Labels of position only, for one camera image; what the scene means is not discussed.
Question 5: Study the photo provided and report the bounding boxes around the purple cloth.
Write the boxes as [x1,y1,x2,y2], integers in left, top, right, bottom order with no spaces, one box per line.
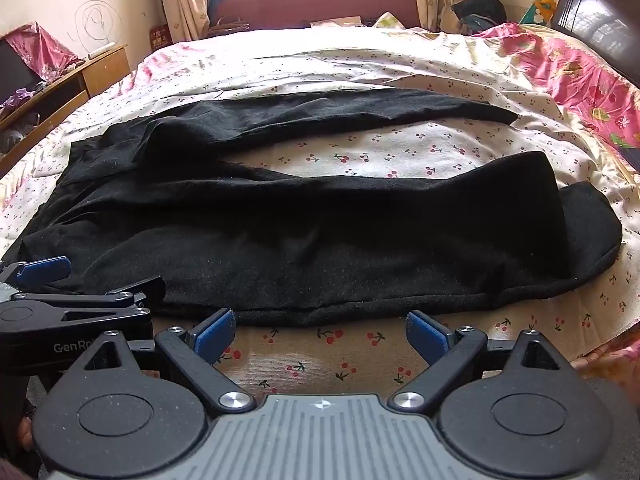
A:
[0,86,47,117]

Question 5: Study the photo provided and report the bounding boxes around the brown handbag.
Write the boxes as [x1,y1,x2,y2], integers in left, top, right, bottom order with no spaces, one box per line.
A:
[207,12,252,37]

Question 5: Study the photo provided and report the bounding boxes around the black television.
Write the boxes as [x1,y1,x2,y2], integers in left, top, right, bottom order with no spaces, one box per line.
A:
[0,37,42,107]

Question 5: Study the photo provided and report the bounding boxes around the red box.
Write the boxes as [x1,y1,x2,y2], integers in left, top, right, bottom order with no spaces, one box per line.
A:
[149,24,174,52]

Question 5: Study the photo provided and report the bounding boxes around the grey cloth bundle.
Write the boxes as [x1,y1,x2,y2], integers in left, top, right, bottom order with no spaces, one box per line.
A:
[0,127,28,156]

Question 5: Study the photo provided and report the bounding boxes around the black pants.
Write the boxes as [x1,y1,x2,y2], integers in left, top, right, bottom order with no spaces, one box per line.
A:
[20,87,623,328]

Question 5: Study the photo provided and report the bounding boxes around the pink floral quilt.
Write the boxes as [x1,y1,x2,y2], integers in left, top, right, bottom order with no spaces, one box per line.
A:
[0,22,640,391]

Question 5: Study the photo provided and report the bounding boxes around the pink floral cloth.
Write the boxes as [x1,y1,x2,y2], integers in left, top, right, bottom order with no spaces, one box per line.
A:
[0,21,87,85]

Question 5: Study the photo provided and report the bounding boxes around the pile of dark clothes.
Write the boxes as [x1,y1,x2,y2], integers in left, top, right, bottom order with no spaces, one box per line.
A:
[439,0,509,37]

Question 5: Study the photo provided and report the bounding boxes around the maroon sofa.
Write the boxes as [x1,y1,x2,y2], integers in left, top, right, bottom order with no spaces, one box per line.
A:
[209,0,422,37]

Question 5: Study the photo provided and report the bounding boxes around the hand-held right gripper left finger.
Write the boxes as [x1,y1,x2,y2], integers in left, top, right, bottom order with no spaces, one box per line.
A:
[75,309,252,413]

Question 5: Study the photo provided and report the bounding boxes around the dark wooden headboard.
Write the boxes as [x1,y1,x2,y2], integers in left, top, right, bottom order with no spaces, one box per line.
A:
[550,0,640,87]

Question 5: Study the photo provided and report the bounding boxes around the wooden cabinet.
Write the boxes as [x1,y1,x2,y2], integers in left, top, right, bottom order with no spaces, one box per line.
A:
[0,42,131,176]

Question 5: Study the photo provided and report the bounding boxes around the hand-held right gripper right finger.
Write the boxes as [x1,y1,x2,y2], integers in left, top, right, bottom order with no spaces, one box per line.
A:
[391,311,566,411]

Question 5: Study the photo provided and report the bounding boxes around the cherry print bed sheet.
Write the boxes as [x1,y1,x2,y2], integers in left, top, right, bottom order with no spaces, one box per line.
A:
[0,40,640,411]

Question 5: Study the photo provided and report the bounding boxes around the colourful printed bag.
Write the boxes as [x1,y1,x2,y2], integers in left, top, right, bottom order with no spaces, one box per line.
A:
[519,0,558,27]

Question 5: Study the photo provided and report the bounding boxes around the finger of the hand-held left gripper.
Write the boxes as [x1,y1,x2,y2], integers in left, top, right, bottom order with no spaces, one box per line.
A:
[0,255,72,306]
[12,275,167,318]

